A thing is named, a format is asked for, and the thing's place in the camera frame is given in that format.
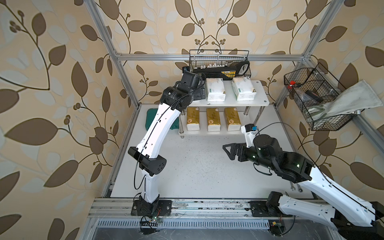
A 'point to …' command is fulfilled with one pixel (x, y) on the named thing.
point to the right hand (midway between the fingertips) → (229, 146)
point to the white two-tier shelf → (249, 111)
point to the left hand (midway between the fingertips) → (196, 89)
